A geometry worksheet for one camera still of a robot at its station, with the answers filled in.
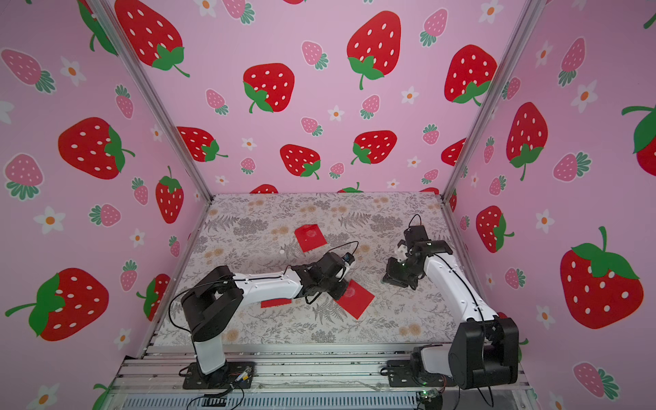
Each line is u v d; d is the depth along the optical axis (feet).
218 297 1.73
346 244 2.35
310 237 3.51
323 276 2.29
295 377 2.46
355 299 2.96
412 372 2.39
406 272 2.29
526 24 2.31
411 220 3.79
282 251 3.31
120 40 2.39
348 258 2.61
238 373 2.40
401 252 2.56
